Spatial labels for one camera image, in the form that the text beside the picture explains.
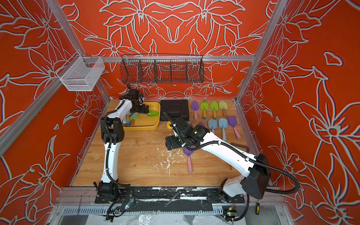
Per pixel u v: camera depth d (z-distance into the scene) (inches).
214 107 45.1
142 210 27.4
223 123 40.5
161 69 39.4
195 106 45.8
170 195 29.2
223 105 45.2
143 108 38.9
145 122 40.8
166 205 27.7
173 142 25.4
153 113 43.2
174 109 42.2
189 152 35.1
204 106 45.0
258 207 27.4
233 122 40.8
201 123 40.6
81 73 36.1
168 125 40.2
